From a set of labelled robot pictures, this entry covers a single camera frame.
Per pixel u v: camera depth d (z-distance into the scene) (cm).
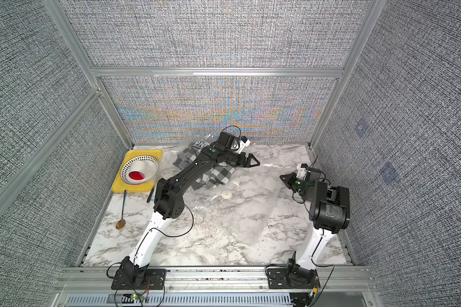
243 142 86
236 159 84
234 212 92
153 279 74
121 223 87
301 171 92
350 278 75
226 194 97
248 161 83
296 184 88
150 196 97
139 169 99
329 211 52
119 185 100
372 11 70
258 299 70
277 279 73
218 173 100
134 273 63
